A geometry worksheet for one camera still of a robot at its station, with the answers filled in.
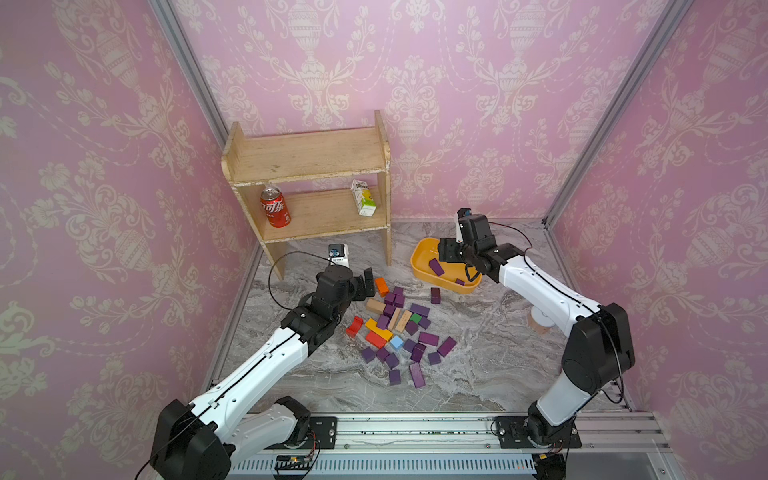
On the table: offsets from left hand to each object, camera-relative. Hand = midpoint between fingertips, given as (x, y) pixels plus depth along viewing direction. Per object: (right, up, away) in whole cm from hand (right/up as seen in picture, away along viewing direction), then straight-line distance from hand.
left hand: (359, 272), depth 79 cm
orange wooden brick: (+5, -6, +21) cm, 23 cm away
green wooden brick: (+16, -16, +15) cm, 27 cm away
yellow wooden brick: (+2, -17, +13) cm, 22 cm away
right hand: (+26, +8, +9) cm, 29 cm away
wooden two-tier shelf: (-16, +17, +16) cm, 28 cm away
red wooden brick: (-3, -18, +13) cm, 22 cm away
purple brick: (+25, 0, +27) cm, 36 cm away
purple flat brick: (+17, -13, +17) cm, 28 cm away
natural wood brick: (+3, -12, +17) cm, 21 cm away
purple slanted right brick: (+25, -23, +9) cm, 35 cm away
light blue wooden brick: (+10, -21, +8) cm, 25 cm away
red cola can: (-24, +18, +4) cm, 30 cm away
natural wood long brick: (+12, -16, +13) cm, 24 cm away
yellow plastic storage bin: (+30, -4, +20) cm, 36 cm away
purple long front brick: (+16, -29, +4) cm, 33 cm away
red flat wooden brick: (+4, -21, +11) cm, 24 cm away
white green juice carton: (0, +22, +13) cm, 25 cm away
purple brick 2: (+23, -9, +19) cm, 31 cm away
